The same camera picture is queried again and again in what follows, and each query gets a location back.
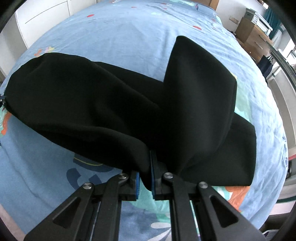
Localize wooden dresser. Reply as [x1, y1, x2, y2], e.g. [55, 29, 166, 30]
[235, 18, 273, 63]

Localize white appliance on dresser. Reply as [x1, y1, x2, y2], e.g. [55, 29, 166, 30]
[244, 8, 273, 36]

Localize dark blue bag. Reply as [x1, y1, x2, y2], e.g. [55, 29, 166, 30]
[257, 55, 273, 78]

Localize white wardrobe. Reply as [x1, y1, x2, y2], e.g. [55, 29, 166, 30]
[15, 0, 98, 48]

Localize black pants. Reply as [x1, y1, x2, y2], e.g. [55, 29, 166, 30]
[4, 36, 256, 188]

